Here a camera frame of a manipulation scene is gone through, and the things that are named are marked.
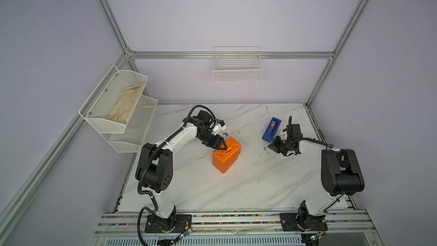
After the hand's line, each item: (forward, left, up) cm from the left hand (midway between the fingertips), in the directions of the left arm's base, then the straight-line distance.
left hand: (220, 150), depth 86 cm
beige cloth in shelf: (+10, +45, +19) cm, 50 cm away
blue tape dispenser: (+17, -30, -6) cm, 35 cm away
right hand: (+7, -25, -7) cm, 27 cm away
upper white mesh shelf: (+12, +51, +20) cm, 56 cm away
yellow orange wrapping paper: (-6, -2, +2) cm, 7 cm away
